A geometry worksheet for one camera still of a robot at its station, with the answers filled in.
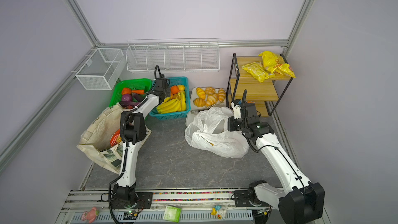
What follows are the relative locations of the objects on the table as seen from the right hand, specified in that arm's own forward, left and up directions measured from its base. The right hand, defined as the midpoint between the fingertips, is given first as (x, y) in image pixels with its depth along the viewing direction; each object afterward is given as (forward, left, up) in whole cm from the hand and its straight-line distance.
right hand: (230, 121), depth 80 cm
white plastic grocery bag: (-9, +11, +6) cm, 15 cm away
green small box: (-38, +28, -17) cm, 50 cm away
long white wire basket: (+43, +34, +12) cm, 56 cm away
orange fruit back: (+36, +36, -12) cm, 52 cm away
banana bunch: (+22, +38, -13) cm, 46 cm away
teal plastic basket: (+43, +36, -10) cm, 57 cm away
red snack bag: (-6, +61, -7) cm, 62 cm away
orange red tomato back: (+36, +72, -13) cm, 82 cm away
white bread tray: (+20, +21, -16) cm, 33 cm away
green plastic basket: (+39, +59, -9) cm, 71 cm away
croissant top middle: (+38, +10, -15) cm, 42 cm away
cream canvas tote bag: (-9, +67, -1) cm, 68 cm away
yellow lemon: (+40, +32, -14) cm, 53 cm away
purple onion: (+30, +70, -14) cm, 78 cm away
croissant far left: (+37, +17, -16) cm, 43 cm away
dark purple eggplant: (+33, +63, -17) cm, 73 cm away
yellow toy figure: (-37, +9, -16) cm, 41 cm away
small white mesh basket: (+34, +80, +8) cm, 87 cm away
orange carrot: (+39, +65, -16) cm, 78 cm away
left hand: (+33, +41, -8) cm, 53 cm away
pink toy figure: (-39, +64, -16) cm, 76 cm away
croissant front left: (+26, +18, -15) cm, 35 cm away
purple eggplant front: (+24, +67, -13) cm, 72 cm away
